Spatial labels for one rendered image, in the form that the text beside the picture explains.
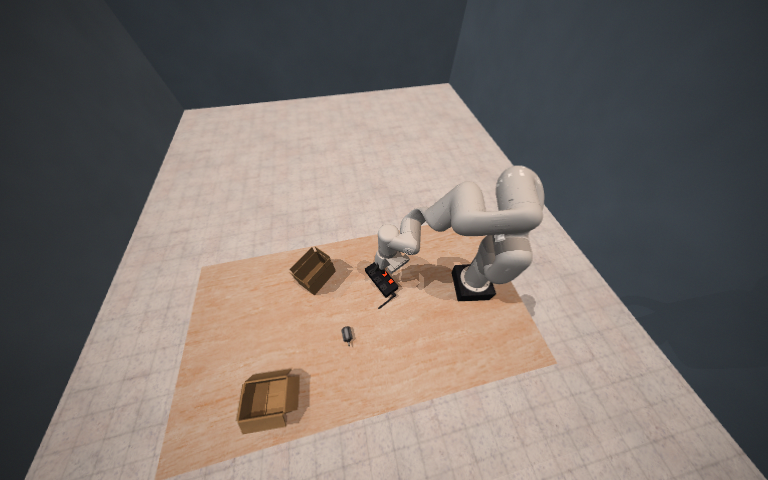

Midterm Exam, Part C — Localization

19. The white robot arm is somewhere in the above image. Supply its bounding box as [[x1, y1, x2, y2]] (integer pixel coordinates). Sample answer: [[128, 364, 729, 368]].
[[378, 166, 544, 292]]

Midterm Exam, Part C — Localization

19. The black power strip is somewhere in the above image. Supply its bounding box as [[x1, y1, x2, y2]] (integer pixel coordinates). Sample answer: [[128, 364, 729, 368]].
[[365, 262, 399, 309]]

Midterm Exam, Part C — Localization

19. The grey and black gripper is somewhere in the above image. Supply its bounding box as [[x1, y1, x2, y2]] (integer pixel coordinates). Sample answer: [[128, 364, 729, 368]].
[[373, 251, 390, 274]]

